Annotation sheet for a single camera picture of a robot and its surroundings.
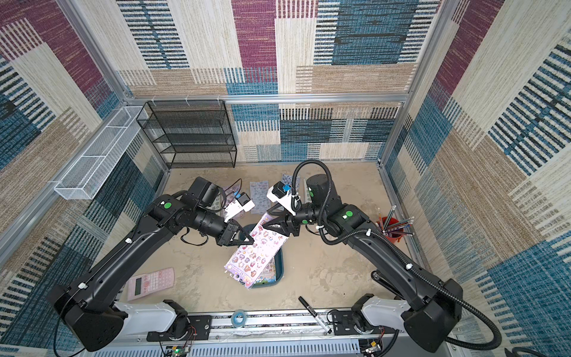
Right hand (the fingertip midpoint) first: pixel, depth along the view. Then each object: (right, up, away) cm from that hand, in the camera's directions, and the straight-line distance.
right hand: (272, 219), depth 67 cm
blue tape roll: (-14, -34, +9) cm, 38 cm away
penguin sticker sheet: (+4, +13, +46) cm, 48 cm away
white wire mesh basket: (-59, +12, +3) cm, 61 cm away
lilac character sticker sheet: (-10, -13, -4) cm, 17 cm away
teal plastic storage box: (+2, -17, +13) cm, 21 cm away
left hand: (-6, -6, -3) cm, 9 cm away
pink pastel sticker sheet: (-4, -10, -3) cm, 11 cm away
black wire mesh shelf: (-42, +35, +42) cm, 69 cm away
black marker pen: (+14, -33, +8) cm, 36 cm away
